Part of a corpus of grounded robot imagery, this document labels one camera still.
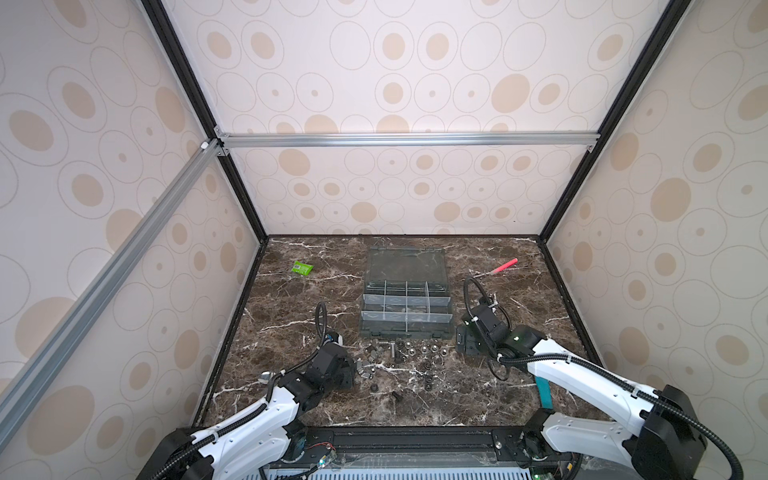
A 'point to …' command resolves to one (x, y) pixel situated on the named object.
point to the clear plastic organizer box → (406, 294)
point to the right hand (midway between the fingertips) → (473, 337)
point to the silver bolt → (392, 349)
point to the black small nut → (374, 388)
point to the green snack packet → (302, 268)
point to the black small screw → (398, 398)
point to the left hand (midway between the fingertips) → (360, 366)
